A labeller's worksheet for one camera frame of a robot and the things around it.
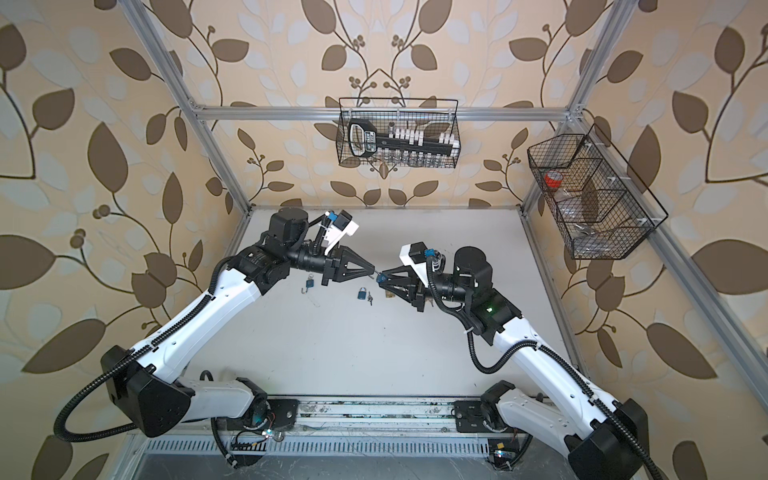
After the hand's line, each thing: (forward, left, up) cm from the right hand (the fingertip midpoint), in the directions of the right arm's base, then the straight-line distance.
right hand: (384, 280), depth 64 cm
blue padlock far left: (+18, +26, -31) cm, 45 cm away
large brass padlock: (+14, -1, -31) cm, 34 cm away
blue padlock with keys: (0, +1, +1) cm, 1 cm away
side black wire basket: (+17, -54, +3) cm, 57 cm away
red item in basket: (+34, -50, -1) cm, 60 cm away
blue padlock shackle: (+14, +8, -31) cm, 35 cm away
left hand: (+1, +2, +3) cm, 4 cm away
